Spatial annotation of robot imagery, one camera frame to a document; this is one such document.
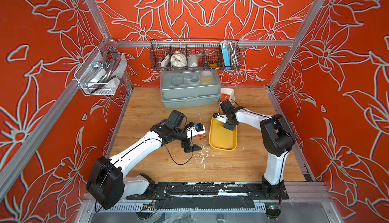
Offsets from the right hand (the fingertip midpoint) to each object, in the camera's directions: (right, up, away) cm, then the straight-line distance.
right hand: (227, 121), depth 98 cm
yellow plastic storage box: (-6, -10, -5) cm, 13 cm away
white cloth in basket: (-32, +38, -10) cm, 51 cm away
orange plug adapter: (-1, +16, +7) cm, 18 cm away
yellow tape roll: (-14, +31, +5) cm, 34 cm away
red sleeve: (-19, -8, -6) cm, 21 cm away
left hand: (-20, -5, -22) cm, 30 cm away
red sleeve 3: (-16, -9, -6) cm, 19 cm away
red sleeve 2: (-18, -10, -6) cm, 22 cm away
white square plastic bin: (+4, +21, +12) cm, 24 cm away
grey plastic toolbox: (-23, +22, +1) cm, 32 cm away
